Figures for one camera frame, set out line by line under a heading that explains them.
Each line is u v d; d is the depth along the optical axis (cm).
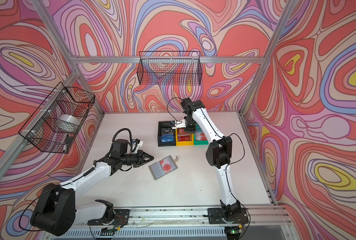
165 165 91
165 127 108
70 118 74
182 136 104
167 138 102
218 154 58
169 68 98
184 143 99
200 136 102
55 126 72
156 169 89
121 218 73
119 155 67
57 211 41
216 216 72
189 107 68
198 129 66
